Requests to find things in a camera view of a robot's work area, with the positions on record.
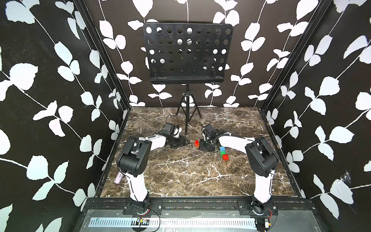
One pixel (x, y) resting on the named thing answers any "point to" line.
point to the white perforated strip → (174, 222)
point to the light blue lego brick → (222, 149)
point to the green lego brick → (222, 152)
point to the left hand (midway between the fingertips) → (187, 141)
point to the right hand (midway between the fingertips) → (198, 146)
